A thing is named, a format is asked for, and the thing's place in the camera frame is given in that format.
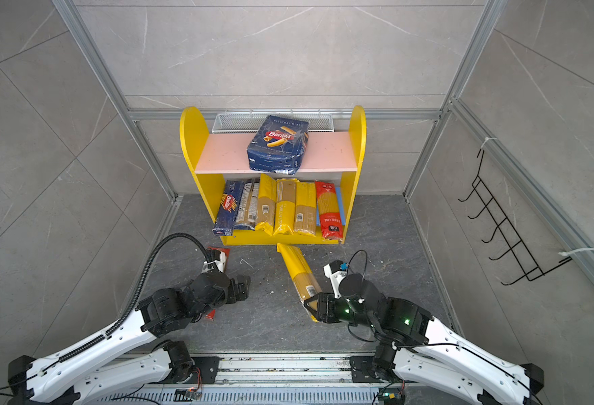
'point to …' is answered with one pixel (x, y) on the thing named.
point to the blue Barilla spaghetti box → (228, 207)
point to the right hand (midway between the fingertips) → (309, 303)
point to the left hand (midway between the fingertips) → (239, 276)
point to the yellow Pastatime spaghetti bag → (285, 205)
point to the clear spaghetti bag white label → (248, 208)
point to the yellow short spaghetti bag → (267, 203)
